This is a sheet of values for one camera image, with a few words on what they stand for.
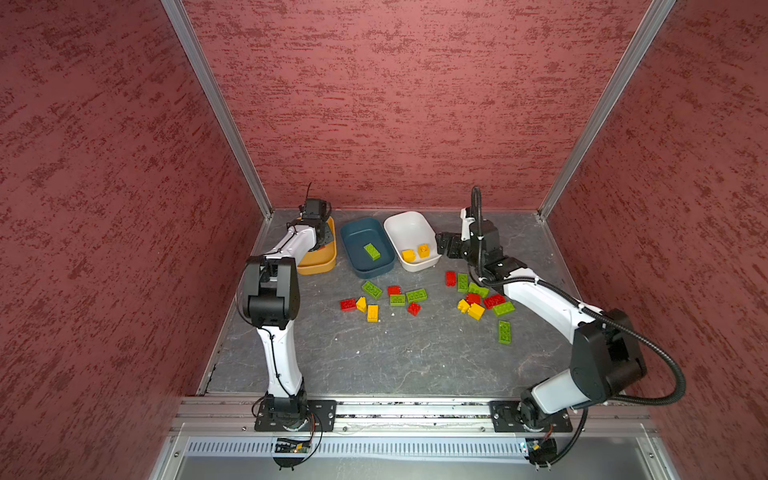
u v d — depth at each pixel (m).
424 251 1.04
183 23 0.72
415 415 0.76
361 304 0.92
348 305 0.92
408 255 1.05
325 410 0.75
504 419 0.74
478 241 0.64
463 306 0.92
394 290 0.97
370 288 0.97
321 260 1.02
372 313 0.92
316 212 0.81
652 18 0.72
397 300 0.95
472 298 0.94
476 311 0.91
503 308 0.92
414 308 0.92
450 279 0.99
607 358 0.44
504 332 0.87
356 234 1.13
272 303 0.55
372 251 1.07
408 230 1.14
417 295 0.95
